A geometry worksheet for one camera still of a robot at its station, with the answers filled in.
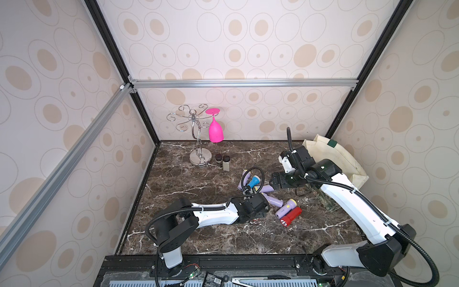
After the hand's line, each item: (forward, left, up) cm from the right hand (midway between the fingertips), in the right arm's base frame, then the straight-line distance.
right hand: (284, 180), depth 77 cm
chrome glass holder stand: (+27, +45, -17) cm, 55 cm away
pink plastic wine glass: (+28, +33, +5) cm, 43 cm away
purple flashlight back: (+10, +16, -13) cm, 23 cm away
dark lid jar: (+20, +32, -11) cm, 39 cm away
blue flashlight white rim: (+12, +11, -19) cm, 25 cm away
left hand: (-8, +7, -15) cm, 19 cm away
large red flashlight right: (-9, -4, -18) cm, 21 cm away
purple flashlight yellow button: (-3, -6, -17) cm, 18 cm away
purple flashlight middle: (-1, +2, -18) cm, 18 cm away
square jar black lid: (+19, +28, -13) cm, 36 cm away
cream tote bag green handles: (+24, -24, -5) cm, 35 cm away
